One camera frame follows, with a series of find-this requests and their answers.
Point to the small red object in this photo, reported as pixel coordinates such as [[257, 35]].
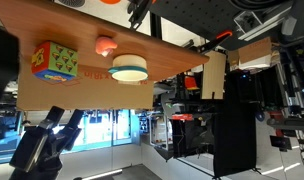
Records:
[[191, 83]]

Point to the colourful patterned cube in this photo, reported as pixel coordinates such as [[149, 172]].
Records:
[[55, 61]]

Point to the aluminium extrusion rail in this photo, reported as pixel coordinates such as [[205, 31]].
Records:
[[255, 23]]

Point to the white block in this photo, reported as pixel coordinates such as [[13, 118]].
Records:
[[255, 63]]

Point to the pink plush toy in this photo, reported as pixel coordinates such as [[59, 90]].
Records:
[[104, 45]]

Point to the brown cardboard box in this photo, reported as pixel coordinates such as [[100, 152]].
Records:
[[255, 50]]

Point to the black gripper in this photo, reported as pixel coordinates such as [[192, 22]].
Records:
[[48, 160]]

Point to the brown cardboard sheet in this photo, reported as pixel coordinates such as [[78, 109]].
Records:
[[92, 96]]

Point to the black blurry foreground object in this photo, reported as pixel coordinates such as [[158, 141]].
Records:
[[3, 63]]

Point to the black round mesh object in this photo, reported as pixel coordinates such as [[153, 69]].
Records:
[[72, 2]]

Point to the silver metal tripod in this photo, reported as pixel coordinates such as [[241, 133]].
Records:
[[303, 156]]

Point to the large glass window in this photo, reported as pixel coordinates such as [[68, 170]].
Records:
[[102, 131]]

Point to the orange black bar clamp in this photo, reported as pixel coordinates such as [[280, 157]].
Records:
[[138, 13], [222, 34]]

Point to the black equipment rack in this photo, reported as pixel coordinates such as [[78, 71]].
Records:
[[192, 136]]

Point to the black perforated breadboard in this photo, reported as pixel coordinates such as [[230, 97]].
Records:
[[198, 13]]

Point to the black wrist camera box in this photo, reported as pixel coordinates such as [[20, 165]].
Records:
[[27, 148]]

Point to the small black monitor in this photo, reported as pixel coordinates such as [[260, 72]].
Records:
[[280, 143]]

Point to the cream bowl teal rim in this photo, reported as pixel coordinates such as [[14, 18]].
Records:
[[128, 66]]

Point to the orange round object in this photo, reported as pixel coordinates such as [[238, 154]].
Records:
[[109, 1]]

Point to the light wood panel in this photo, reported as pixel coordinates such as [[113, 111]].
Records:
[[213, 75]]

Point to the red label bar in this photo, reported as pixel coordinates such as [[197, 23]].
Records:
[[182, 117]]

